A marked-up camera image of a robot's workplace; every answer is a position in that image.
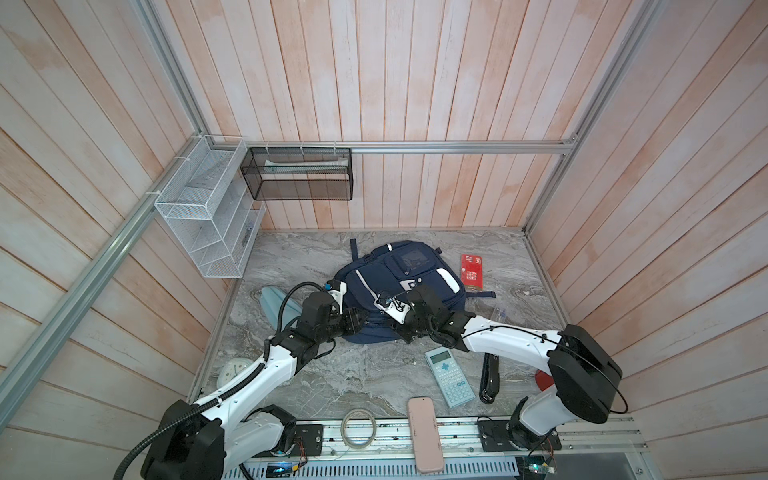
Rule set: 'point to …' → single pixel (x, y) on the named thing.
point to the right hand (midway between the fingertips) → (387, 313)
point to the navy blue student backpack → (393, 268)
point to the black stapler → (489, 384)
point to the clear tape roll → (344, 436)
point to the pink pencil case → (426, 446)
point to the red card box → (472, 272)
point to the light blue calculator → (451, 382)
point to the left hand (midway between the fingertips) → (364, 320)
